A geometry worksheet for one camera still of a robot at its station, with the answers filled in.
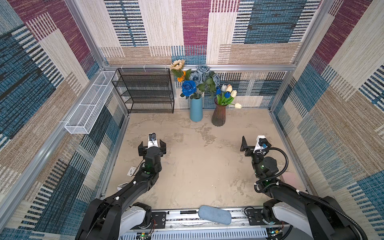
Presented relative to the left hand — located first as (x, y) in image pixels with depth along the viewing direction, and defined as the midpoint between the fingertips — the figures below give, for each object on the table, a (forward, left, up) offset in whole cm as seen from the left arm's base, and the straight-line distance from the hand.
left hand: (151, 139), depth 83 cm
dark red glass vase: (+23, -41, -8) cm, 48 cm away
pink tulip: (+28, -45, +14) cm, 55 cm away
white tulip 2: (+30, -42, +12) cm, 53 cm away
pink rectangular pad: (-17, -77, -16) cm, 81 cm away
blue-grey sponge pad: (-34, -35, -14) cm, 51 cm away
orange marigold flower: (+34, -15, +15) cm, 40 cm away
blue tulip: (+21, -43, +14) cm, 49 cm away
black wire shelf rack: (+41, +8, +2) cm, 42 cm away
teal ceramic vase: (+26, -25, -3) cm, 37 cm away
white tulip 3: (+18, -49, +8) cm, 53 cm away
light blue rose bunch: (+32, -30, +17) cm, 47 cm away
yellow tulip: (+25, -44, +14) cm, 53 cm away
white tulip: (+22, -47, +13) cm, 54 cm away
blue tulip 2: (+25, -38, +13) cm, 48 cm away
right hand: (-2, -54, +3) cm, 54 cm away
